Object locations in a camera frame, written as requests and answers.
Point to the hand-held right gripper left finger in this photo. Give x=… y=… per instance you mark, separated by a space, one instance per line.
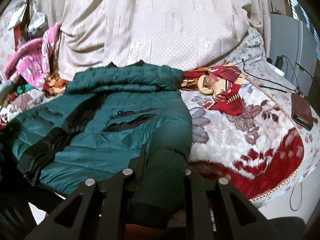
x=117 y=192

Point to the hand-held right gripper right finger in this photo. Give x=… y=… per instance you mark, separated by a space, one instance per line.
x=196 y=195

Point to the green puffer jacket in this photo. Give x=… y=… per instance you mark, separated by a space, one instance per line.
x=100 y=140

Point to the red patterned cloth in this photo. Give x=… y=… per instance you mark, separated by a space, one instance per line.
x=230 y=100

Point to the orange patterned cloth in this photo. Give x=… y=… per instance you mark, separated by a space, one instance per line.
x=53 y=82

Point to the brown wallet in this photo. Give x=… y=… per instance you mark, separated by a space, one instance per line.
x=301 y=110

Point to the green cloth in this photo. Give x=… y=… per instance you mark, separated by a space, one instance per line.
x=23 y=88

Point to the black charger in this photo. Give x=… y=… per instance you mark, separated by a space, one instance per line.
x=269 y=60
x=278 y=62

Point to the pink floral quilted garment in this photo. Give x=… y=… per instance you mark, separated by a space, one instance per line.
x=30 y=57

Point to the beige embossed blanket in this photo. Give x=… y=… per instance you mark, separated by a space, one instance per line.
x=162 y=17

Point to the white appliance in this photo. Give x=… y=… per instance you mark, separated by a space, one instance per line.
x=287 y=37

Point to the silver plastic bag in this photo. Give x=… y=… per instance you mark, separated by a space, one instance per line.
x=37 y=22

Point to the white plastic bag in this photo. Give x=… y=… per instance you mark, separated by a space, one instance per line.
x=16 y=20

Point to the window blinds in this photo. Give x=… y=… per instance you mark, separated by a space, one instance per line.
x=297 y=7

